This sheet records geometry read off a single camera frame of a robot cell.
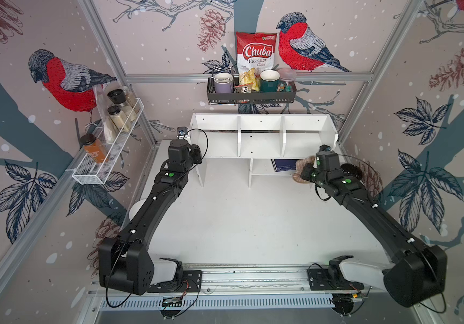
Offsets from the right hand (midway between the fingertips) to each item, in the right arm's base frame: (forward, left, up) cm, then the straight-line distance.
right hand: (303, 165), depth 83 cm
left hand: (+4, +45, +9) cm, 46 cm away
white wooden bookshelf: (+9, +13, +4) cm, 16 cm away
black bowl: (+11, -29, -17) cm, 36 cm away
